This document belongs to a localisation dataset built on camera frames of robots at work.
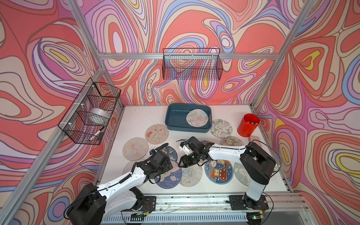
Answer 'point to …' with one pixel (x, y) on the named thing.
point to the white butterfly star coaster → (197, 118)
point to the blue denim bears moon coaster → (171, 152)
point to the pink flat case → (252, 138)
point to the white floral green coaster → (221, 128)
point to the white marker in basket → (99, 131)
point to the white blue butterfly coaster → (191, 175)
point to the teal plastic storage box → (176, 114)
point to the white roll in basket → (98, 116)
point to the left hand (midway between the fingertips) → (168, 168)
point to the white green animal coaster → (231, 140)
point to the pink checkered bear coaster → (156, 134)
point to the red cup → (248, 124)
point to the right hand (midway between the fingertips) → (183, 168)
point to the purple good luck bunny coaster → (169, 179)
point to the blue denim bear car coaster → (219, 171)
